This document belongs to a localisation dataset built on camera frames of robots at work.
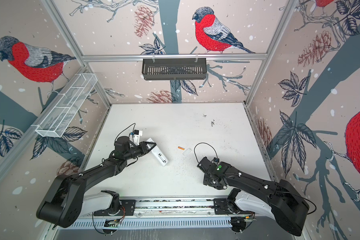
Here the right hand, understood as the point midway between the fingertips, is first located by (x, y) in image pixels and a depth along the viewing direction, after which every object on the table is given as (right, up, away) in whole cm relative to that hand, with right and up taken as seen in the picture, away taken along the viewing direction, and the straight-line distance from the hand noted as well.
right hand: (207, 185), depth 82 cm
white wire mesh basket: (-77, +41, -7) cm, 87 cm away
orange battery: (-15, +18, +13) cm, 27 cm away
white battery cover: (-11, +16, +12) cm, 23 cm away
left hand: (-30, +22, 0) cm, 37 cm away
